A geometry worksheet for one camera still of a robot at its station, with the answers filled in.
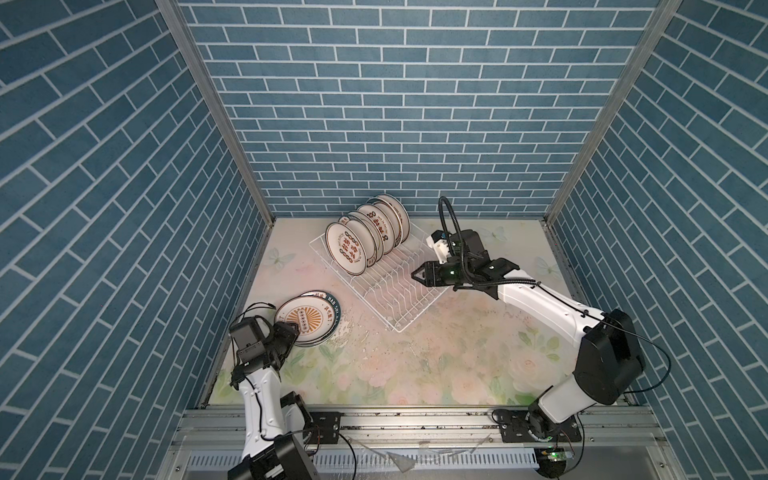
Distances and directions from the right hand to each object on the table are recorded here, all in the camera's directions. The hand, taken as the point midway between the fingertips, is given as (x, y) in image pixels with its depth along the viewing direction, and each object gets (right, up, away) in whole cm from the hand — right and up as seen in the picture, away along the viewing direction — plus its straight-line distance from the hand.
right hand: (414, 271), depth 82 cm
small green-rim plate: (-25, -11, +11) cm, 29 cm away
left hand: (-34, -15, +2) cm, 37 cm away
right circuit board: (+32, -45, -11) cm, 56 cm away
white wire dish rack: (-8, -6, +12) cm, 16 cm away
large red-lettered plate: (-22, +6, +18) cm, 29 cm away
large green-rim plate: (-14, +6, +16) cm, 22 cm away
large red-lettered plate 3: (-4, +19, +20) cm, 27 cm away
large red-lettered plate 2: (-9, +14, +19) cm, 26 cm away
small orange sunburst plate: (-30, -15, +8) cm, 35 cm away
